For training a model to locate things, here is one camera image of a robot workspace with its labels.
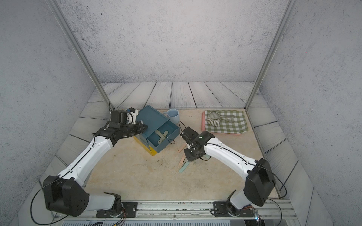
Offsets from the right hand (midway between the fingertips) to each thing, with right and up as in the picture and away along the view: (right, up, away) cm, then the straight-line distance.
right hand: (192, 156), depth 79 cm
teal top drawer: (-11, +14, +8) cm, 20 cm away
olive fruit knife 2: (-18, +11, +6) cm, 22 cm away
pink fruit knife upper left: (-6, +1, +18) cm, 19 cm away
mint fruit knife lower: (-5, -9, +9) cm, 14 cm away
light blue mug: (-13, +24, +32) cm, 42 cm away
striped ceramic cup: (+18, +21, +31) cm, 41 cm away
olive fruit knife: (-16, +12, +7) cm, 21 cm away
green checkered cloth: (+37, +15, +29) cm, 49 cm away
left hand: (-24, +16, +2) cm, 29 cm away
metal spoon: (+30, +22, +36) cm, 52 cm away
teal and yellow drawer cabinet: (-23, +20, +10) cm, 32 cm away
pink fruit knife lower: (-6, -6, +12) cm, 15 cm away
